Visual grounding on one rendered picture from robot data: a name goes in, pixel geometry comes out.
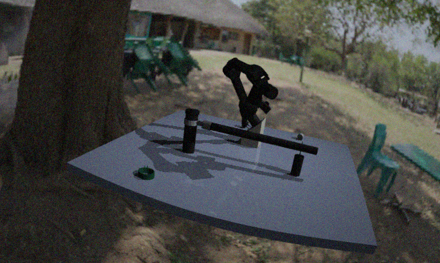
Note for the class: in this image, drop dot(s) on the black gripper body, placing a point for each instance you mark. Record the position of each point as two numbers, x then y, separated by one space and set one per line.
252 101

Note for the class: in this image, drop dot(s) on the dark green ring band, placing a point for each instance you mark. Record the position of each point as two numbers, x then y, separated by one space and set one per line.
143 170

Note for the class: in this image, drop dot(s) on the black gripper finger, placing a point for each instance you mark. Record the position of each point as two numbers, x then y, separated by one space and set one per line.
245 115

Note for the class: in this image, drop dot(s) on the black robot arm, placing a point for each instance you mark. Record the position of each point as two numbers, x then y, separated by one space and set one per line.
254 73

